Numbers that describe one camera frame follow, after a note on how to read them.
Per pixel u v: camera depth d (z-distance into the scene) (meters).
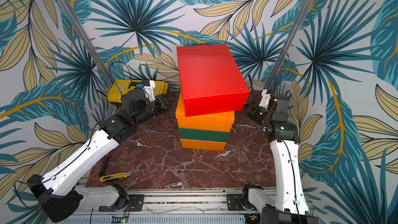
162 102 0.57
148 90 0.59
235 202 0.73
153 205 0.74
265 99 0.61
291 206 0.37
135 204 0.74
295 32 0.85
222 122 0.65
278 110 0.49
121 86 0.98
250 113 0.60
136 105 0.48
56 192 0.37
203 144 0.86
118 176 0.80
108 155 0.46
